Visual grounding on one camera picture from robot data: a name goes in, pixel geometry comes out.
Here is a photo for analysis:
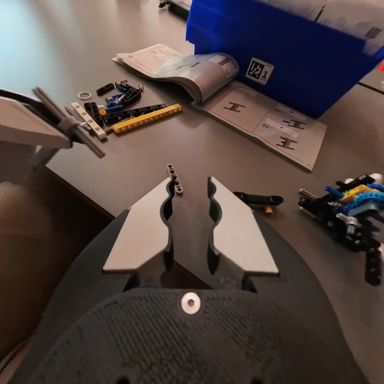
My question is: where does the long yellow lego beam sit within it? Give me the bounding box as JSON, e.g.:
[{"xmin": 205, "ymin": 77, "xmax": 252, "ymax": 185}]
[{"xmin": 112, "ymin": 103, "xmax": 183, "ymax": 134}]

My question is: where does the lego instruction booklet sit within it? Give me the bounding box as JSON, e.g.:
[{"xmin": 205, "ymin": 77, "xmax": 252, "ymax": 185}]
[{"xmin": 112, "ymin": 43, "xmax": 328, "ymax": 172}]

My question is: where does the grey lego axle assembly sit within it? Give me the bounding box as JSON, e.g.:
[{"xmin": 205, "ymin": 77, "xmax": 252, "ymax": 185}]
[{"xmin": 32, "ymin": 86, "xmax": 106, "ymax": 158}]

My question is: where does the small dark grey lego beam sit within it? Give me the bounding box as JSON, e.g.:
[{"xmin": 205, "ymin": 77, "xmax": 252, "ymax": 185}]
[{"xmin": 166, "ymin": 163, "xmax": 184, "ymax": 196}]

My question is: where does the multicoloured lego assembly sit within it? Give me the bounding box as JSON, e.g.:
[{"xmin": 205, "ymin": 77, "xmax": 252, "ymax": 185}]
[{"xmin": 298, "ymin": 172, "xmax": 384, "ymax": 286}]

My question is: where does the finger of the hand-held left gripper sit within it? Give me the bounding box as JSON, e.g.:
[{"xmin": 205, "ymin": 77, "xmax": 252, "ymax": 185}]
[{"xmin": 0, "ymin": 88, "xmax": 73, "ymax": 167}]

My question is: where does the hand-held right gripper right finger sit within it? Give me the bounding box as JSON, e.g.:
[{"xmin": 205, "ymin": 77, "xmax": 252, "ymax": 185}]
[{"xmin": 207, "ymin": 176, "xmax": 280, "ymax": 290}]

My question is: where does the blue lego connector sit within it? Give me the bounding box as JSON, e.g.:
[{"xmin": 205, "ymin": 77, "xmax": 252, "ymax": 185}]
[{"xmin": 105, "ymin": 93, "xmax": 124, "ymax": 109}]

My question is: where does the blue storage bin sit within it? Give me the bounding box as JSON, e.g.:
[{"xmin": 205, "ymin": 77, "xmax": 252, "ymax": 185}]
[{"xmin": 185, "ymin": 0, "xmax": 384, "ymax": 119}]

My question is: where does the black angled lego beam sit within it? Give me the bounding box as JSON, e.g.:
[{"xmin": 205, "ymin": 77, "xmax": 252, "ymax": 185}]
[{"xmin": 84, "ymin": 102, "xmax": 167, "ymax": 127}]

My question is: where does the black ribbed lego piece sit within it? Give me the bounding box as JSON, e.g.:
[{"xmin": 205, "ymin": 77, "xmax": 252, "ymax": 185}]
[{"xmin": 233, "ymin": 191, "xmax": 284, "ymax": 208}]

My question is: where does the black curved lego panel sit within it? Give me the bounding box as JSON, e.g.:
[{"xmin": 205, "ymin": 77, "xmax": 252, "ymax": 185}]
[{"xmin": 118, "ymin": 88, "xmax": 143, "ymax": 107}]

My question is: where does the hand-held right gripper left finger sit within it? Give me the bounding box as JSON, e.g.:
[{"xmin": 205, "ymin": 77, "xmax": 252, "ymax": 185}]
[{"xmin": 102, "ymin": 176, "xmax": 177, "ymax": 275}]

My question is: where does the white lego beam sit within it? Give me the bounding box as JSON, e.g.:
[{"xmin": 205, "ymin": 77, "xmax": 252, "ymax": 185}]
[{"xmin": 71, "ymin": 102, "xmax": 108, "ymax": 141}]

